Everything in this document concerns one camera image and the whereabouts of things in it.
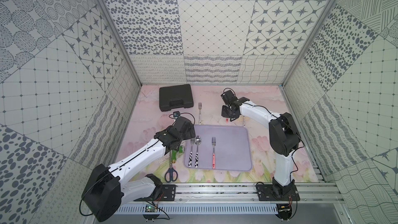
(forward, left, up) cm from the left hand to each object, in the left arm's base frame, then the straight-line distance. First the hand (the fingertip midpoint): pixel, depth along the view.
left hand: (186, 127), depth 83 cm
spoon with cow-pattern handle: (-2, -6, -12) cm, 13 cm away
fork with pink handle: (-13, -15, -13) cm, 24 cm away
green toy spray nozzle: (-11, +7, -12) cm, 18 cm away
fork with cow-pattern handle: (-11, -3, -12) cm, 17 cm away
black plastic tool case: (+30, +12, -10) cm, 34 cm away
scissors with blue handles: (-18, +8, -14) cm, 24 cm away
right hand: (+13, -24, -7) cm, 28 cm away
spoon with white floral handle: (+11, -35, -11) cm, 39 cm away
